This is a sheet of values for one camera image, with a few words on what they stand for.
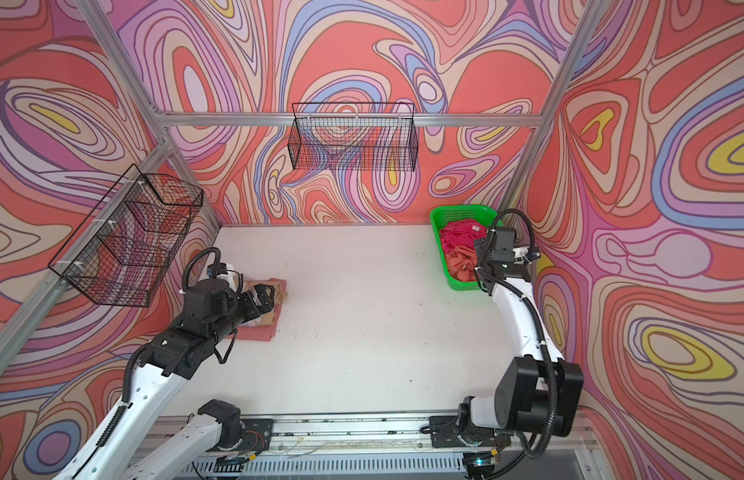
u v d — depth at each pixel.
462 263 0.96
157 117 0.86
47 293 0.58
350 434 0.75
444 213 1.15
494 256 0.62
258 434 0.72
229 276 0.65
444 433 0.73
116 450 0.40
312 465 0.70
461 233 1.05
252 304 0.64
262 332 0.90
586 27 0.71
